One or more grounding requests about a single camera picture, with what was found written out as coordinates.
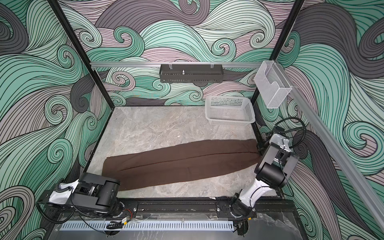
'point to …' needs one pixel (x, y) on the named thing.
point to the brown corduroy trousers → (172, 163)
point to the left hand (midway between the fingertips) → (95, 180)
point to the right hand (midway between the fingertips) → (261, 152)
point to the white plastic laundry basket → (229, 111)
